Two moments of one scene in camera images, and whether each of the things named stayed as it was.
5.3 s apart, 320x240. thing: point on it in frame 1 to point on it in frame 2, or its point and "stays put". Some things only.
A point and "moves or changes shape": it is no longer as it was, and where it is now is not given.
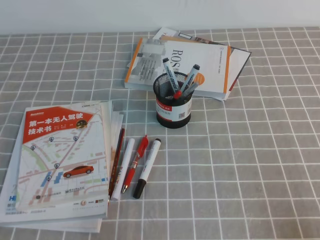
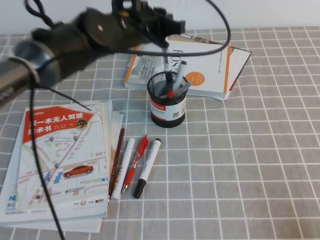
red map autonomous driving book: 62,162 stays put
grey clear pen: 190,88 to 187,85
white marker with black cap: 141,184 stays put
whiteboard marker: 196,67 to 179,75
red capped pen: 177,95 to 170,94
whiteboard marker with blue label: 171,74 moves or changes shape
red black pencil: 118,151 stays put
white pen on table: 123,170 stays put
